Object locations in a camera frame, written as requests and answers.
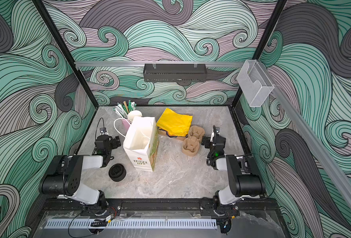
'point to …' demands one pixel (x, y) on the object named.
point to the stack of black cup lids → (117, 172)
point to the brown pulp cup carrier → (191, 145)
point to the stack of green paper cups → (132, 114)
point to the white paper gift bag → (142, 143)
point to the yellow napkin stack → (174, 124)
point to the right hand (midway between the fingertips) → (211, 135)
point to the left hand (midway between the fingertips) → (109, 136)
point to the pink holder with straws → (127, 112)
